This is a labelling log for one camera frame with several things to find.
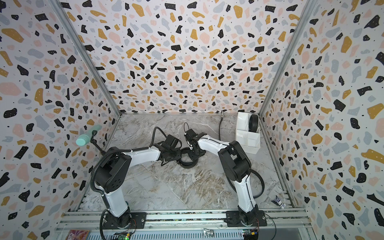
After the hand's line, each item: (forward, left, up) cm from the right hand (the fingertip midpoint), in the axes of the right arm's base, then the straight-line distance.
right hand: (197, 156), depth 97 cm
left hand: (0, +8, +2) cm, 8 cm away
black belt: (+23, -39, +7) cm, 46 cm away
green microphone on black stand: (-11, +47, +33) cm, 59 cm away
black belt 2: (-8, +5, +3) cm, 9 cm away
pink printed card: (-44, +52, +3) cm, 68 cm away
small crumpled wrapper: (-26, -44, +1) cm, 51 cm away
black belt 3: (-20, -22, 0) cm, 30 cm away
